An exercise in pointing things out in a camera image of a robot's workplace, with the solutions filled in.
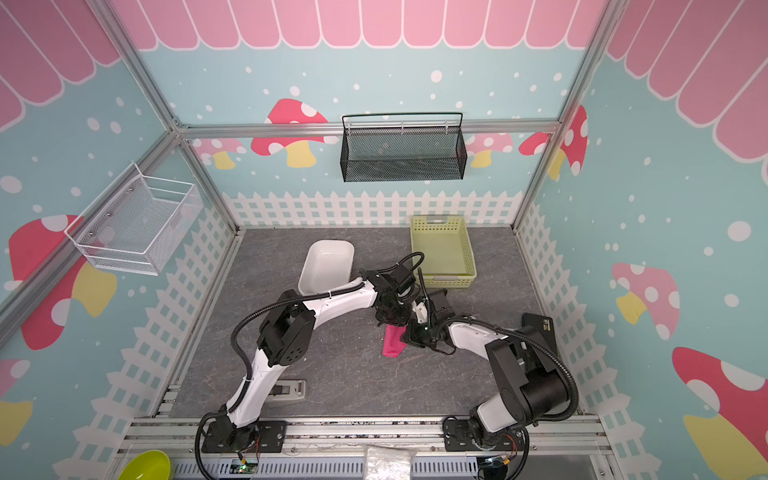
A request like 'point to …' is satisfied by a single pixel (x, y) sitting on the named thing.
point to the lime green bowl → (148, 465)
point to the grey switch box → (288, 390)
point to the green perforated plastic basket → (444, 241)
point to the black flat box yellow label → (543, 324)
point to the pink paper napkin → (392, 344)
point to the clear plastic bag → (383, 463)
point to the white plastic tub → (328, 266)
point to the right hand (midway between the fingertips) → (399, 337)
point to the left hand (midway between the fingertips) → (403, 328)
